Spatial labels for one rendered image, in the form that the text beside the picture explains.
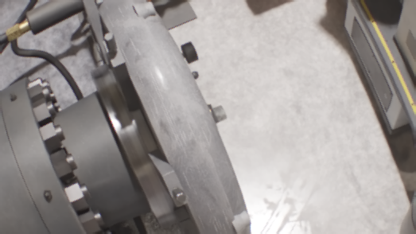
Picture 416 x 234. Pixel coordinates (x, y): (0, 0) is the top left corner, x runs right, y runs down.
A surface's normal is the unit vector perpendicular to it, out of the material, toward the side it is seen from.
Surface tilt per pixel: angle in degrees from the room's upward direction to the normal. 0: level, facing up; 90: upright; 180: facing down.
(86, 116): 18
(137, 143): 24
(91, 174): 31
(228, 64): 0
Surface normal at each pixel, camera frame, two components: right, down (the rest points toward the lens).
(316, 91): -0.05, -0.43
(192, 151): 0.20, 0.07
